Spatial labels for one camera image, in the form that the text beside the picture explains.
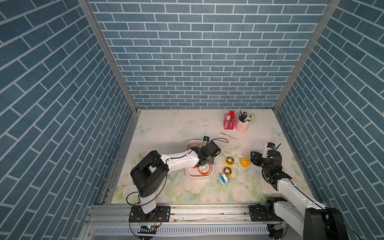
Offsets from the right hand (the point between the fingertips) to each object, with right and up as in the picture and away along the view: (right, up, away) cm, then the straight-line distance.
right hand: (256, 153), depth 89 cm
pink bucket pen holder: (-5, +17, +12) cm, 21 cm away
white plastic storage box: (-38, -10, -2) cm, 40 cm away
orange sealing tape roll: (-37, +4, +5) cm, 38 cm away
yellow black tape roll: (-15, -5, +3) cm, 16 cm away
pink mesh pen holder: (-12, +20, +19) cm, 30 cm away
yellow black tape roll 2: (-6, -6, +3) cm, 9 cm away
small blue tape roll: (-21, -12, -7) cm, 25 cm away
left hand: (-28, -2, +1) cm, 28 cm away
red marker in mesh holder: (-11, +25, +16) cm, 32 cm away
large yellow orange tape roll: (-17, -10, 0) cm, 20 cm away
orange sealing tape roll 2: (-32, -9, -2) cm, 33 cm away
